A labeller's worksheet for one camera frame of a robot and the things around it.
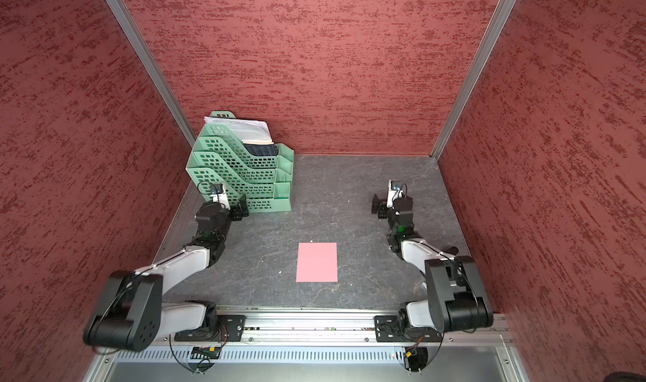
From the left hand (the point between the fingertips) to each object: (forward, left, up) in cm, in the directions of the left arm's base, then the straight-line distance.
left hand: (232, 199), depth 89 cm
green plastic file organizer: (+19, -7, -12) cm, 23 cm away
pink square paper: (-18, -31, -13) cm, 38 cm away
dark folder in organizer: (+26, -5, 0) cm, 27 cm away
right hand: (+3, -57, -1) cm, 57 cm away
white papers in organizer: (+25, -3, +11) cm, 28 cm away
